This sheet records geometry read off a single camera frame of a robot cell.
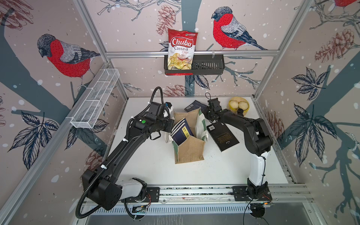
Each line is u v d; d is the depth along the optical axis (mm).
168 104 687
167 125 670
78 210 354
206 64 1070
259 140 535
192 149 802
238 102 1115
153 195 730
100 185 375
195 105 1104
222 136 951
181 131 831
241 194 730
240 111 1010
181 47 835
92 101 762
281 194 760
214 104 799
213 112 801
